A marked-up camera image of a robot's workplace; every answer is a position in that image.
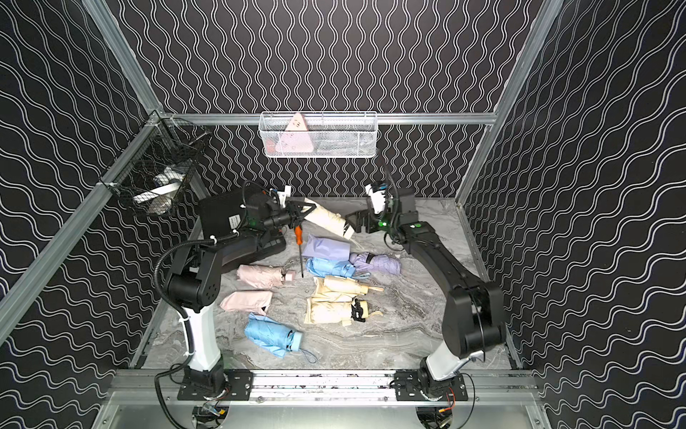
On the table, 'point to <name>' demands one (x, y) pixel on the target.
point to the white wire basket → (330, 135)
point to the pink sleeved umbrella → (262, 275)
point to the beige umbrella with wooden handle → (338, 304)
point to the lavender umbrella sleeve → (326, 249)
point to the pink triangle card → (296, 138)
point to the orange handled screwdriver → (298, 232)
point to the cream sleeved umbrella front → (344, 285)
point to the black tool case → (221, 222)
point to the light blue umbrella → (274, 337)
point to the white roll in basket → (163, 195)
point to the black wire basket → (152, 171)
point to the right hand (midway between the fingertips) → (361, 212)
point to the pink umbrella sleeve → (254, 301)
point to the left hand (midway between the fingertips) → (312, 200)
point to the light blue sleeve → (322, 267)
